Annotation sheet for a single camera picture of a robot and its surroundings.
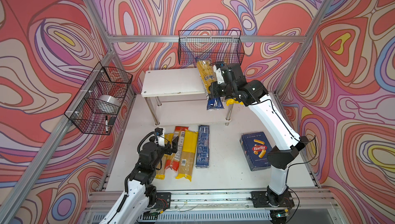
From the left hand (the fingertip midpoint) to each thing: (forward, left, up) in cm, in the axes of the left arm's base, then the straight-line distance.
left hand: (171, 134), depth 80 cm
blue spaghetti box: (-9, -16, -11) cm, 22 cm away
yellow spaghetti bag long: (-4, -9, -12) cm, 16 cm away
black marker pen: (0, +29, +10) cm, 31 cm away
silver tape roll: (+10, +28, +17) cm, 35 cm away
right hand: (+12, -21, +20) cm, 32 cm away
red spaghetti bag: (-9, 0, -12) cm, 15 cm away
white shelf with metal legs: (+11, -5, +17) cm, 21 cm away
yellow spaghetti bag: (-16, +6, -13) cm, 22 cm away
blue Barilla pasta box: (-5, -47, -9) cm, 48 cm away
